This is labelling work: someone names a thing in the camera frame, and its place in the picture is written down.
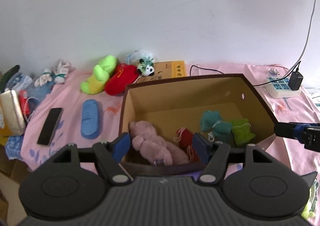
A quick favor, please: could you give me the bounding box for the blue glasses case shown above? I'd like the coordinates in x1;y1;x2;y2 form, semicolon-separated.
80;99;102;140

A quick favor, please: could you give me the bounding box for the black charger cable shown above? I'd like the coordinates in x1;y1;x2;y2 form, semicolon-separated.
189;60;302;88

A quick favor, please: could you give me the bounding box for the black charger adapter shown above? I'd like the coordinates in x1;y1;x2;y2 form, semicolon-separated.
288;71;303;91

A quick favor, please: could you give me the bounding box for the yellow book box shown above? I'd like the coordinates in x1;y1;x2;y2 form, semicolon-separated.
137;60;187;83

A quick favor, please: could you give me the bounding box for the red drawstring pouch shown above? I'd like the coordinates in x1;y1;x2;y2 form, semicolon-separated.
174;127;200;163

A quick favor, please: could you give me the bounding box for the white green panda plush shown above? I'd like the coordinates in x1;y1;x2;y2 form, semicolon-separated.
125;50;155;77

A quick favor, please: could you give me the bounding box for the teal mesh bath pouf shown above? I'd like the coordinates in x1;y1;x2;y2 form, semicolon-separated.
200;111;233;143

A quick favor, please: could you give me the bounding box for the neon green yellow plush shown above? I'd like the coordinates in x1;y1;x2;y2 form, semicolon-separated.
80;56;118;95

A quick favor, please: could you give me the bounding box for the red plush pillow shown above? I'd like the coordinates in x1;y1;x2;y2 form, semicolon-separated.
104;64;140;96

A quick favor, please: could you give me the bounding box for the white power strip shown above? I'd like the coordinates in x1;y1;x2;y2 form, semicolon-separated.
263;68;301;98

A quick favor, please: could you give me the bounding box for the brown cardboard box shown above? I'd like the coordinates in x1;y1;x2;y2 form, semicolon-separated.
118;73;280;176

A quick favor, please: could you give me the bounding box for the pink plush toy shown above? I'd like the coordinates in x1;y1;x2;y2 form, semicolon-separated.
129;120;189;166

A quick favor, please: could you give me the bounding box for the black smartphone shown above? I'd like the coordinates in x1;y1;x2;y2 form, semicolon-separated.
37;108;63;146

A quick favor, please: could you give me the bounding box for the white wall cable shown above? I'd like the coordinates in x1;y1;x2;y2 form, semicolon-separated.
288;0;318;72

